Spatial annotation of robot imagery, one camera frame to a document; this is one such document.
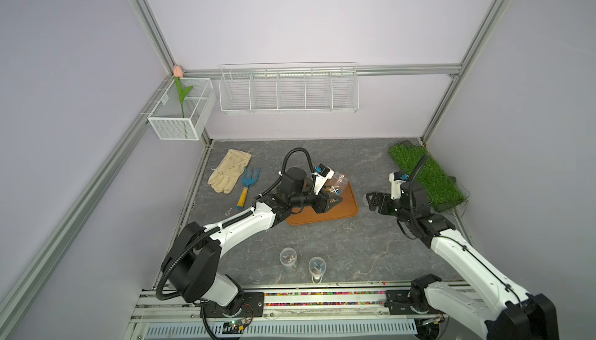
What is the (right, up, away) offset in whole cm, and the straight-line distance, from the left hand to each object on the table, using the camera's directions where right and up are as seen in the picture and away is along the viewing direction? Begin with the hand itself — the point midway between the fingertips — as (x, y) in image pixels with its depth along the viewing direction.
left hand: (337, 196), depth 77 cm
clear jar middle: (-7, -23, -2) cm, 24 cm away
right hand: (+15, 0, +6) cm, 16 cm away
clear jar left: (-17, -21, +1) cm, 27 cm away
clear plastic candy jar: (0, +4, -1) cm, 5 cm away
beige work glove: (-48, +7, +31) cm, 57 cm away
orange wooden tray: (+6, -7, +17) cm, 20 cm away
